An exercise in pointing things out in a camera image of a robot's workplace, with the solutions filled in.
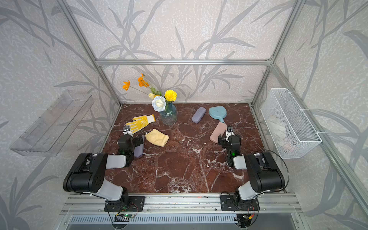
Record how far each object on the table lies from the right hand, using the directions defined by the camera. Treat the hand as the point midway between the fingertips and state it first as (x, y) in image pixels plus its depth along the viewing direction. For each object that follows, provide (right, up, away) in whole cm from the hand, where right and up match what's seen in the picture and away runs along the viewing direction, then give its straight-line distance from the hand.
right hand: (228, 133), depth 94 cm
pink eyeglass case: (-4, +2, +8) cm, 9 cm away
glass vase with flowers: (-40, +18, -19) cm, 47 cm away
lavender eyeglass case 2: (-20, +12, +14) cm, 27 cm away
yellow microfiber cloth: (-48, -3, +2) cm, 49 cm away
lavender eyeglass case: (-58, -11, -4) cm, 59 cm away
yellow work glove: (-64, +6, +14) cm, 65 cm away
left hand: (-64, 0, -1) cm, 64 cm away
